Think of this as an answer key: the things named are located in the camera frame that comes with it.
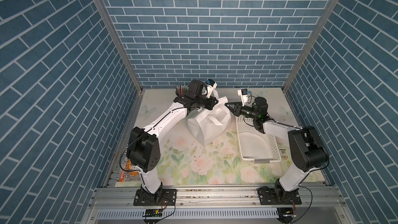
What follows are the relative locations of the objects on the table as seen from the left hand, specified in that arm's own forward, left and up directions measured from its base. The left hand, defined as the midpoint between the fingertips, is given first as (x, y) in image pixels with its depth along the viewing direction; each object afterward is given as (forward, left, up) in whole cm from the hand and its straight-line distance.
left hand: (221, 102), depth 83 cm
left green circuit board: (-47, +32, -27) cm, 63 cm away
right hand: (+1, -4, -4) cm, 5 cm away
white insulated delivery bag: (-11, +8, -7) cm, 15 cm away
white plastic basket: (-14, -22, -25) cm, 36 cm away
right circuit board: (-48, -29, -23) cm, 60 cm away
